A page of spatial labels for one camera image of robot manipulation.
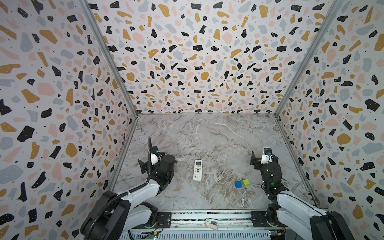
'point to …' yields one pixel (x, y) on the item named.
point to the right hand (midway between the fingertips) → (261, 150)
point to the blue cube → (238, 184)
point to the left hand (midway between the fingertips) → (147, 155)
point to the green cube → (246, 182)
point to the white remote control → (197, 175)
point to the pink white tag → (211, 224)
